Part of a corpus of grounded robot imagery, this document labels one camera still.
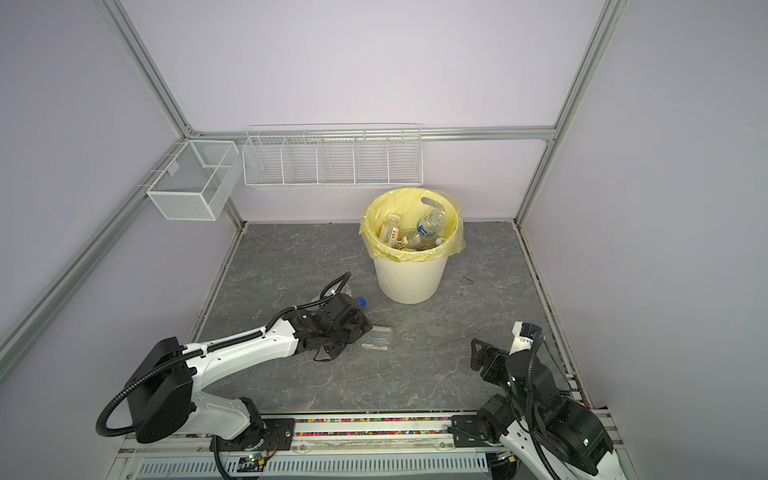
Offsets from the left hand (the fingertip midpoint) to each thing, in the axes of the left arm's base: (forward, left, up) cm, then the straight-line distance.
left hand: (363, 337), depth 82 cm
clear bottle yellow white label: (+30, -9, +11) cm, 33 cm away
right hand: (-9, -30, +11) cm, 33 cm away
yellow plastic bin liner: (+37, -16, +16) cm, 43 cm away
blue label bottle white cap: (+25, -21, +18) cm, 37 cm away
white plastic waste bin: (+13, -14, +6) cm, 21 cm away
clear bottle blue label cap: (+16, +1, -9) cm, 19 cm away
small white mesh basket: (+48, +53, +18) cm, 74 cm away
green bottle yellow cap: (+27, -20, +8) cm, 34 cm away
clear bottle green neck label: (0, -4, -3) cm, 5 cm away
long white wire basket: (+57, +9, +20) cm, 61 cm away
